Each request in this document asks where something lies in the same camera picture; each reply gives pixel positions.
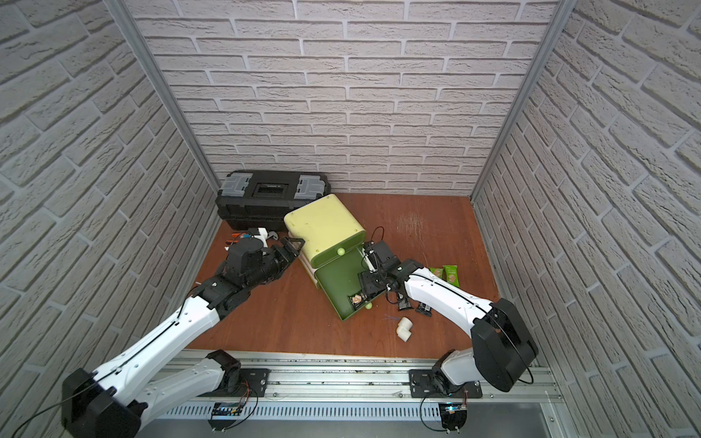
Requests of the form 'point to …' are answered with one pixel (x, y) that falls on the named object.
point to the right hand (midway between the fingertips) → (373, 278)
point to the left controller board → (224, 409)
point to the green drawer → (340, 279)
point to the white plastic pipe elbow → (403, 328)
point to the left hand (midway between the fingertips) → (304, 244)
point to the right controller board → (453, 415)
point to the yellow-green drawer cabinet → (329, 230)
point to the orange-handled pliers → (238, 235)
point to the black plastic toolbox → (260, 200)
